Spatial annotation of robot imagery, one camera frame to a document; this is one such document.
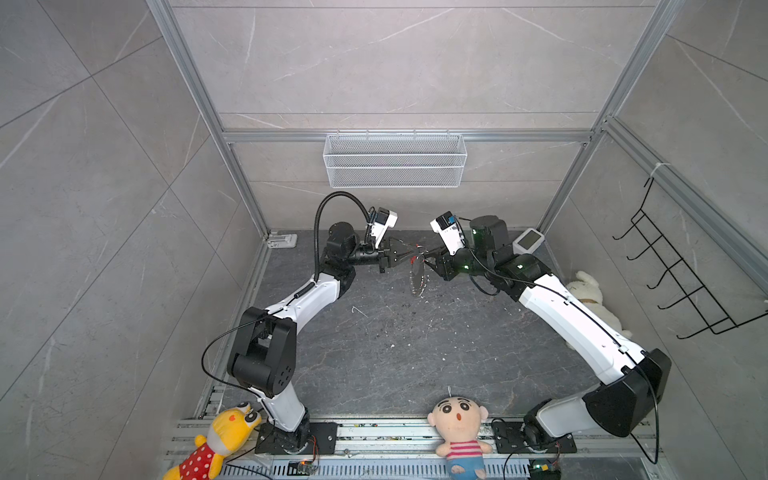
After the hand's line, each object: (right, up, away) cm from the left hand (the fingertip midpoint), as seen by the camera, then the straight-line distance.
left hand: (421, 250), depth 72 cm
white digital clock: (+45, +4, +40) cm, 60 cm away
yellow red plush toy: (-46, -44, -2) cm, 64 cm away
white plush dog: (+54, -12, +20) cm, 59 cm away
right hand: (+3, -1, +2) cm, 4 cm away
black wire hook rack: (+58, -14, -14) cm, 61 cm away
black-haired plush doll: (+9, -40, -3) cm, 41 cm away
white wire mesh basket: (-6, +31, +28) cm, 43 cm away
